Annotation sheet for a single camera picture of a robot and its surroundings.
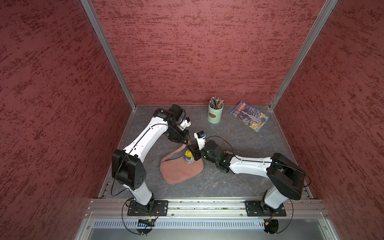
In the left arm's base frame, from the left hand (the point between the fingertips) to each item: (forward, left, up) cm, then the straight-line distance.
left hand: (184, 145), depth 78 cm
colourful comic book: (+36, -48, -17) cm, 62 cm away
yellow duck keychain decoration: (-3, -2, -7) cm, 8 cm away
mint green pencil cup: (+29, -19, -9) cm, 36 cm away
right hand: (+1, -2, -6) cm, 6 cm away
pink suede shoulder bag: (-8, +5, -15) cm, 18 cm away
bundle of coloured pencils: (+36, -20, -3) cm, 41 cm away
